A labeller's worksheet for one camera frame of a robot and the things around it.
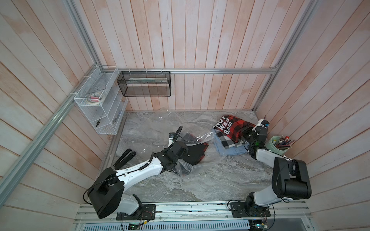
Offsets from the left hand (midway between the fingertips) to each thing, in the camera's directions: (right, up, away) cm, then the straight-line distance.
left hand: (175, 149), depth 86 cm
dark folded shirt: (+10, +2, -18) cm, 21 cm away
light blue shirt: (+39, -3, +10) cm, 40 cm away
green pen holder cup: (+57, +3, -2) cm, 57 cm away
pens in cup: (+63, +4, -5) cm, 63 cm away
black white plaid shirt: (+36, +2, +11) cm, 37 cm away
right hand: (+45, +16, +6) cm, 48 cm away
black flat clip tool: (-35, -9, +2) cm, 37 cm away
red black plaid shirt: (+38, +13, +11) cm, 42 cm away
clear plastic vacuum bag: (+21, -6, +9) cm, 24 cm away
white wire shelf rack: (-37, +19, -8) cm, 42 cm away
